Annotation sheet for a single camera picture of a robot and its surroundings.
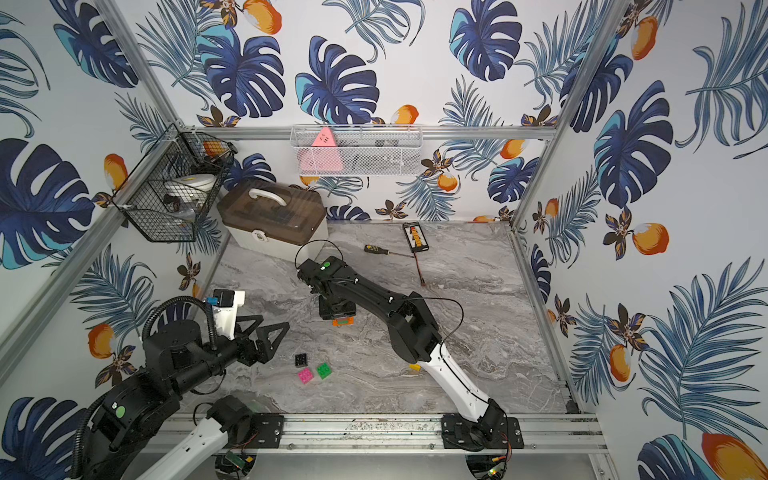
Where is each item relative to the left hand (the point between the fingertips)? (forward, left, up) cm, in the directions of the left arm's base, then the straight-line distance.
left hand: (273, 318), depth 62 cm
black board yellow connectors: (+50, -32, -27) cm, 66 cm away
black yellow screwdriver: (+43, -18, -27) cm, 54 cm away
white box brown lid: (+40, +13, -11) cm, 43 cm away
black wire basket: (+28, +39, -1) cm, 48 cm away
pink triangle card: (+51, -1, +6) cm, 51 cm away
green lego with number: (-1, -7, -29) cm, 29 cm away
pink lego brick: (-3, -2, -28) cm, 29 cm away
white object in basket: (+33, +30, +6) cm, 45 cm away
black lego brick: (+2, 0, -29) cm, 29 cm away
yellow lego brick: (+2, -32, -28) cm, 43 cm away
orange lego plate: (+15, -12, -28) cm, 33 cm away
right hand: (+15, -8, -25) cm, 30 cm away
